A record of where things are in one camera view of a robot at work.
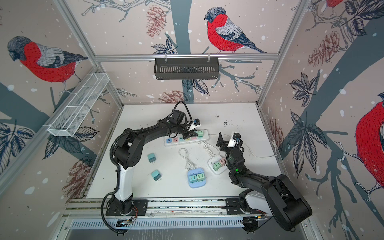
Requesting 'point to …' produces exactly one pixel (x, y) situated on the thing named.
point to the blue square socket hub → (198, 184)
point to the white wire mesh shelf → (74, 112)
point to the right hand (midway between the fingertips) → (226, 135)
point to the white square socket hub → (212, 161)
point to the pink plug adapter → (222, 161)
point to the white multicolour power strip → (179, 139)
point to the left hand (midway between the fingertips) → (196, 131)
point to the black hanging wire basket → (189, 68)
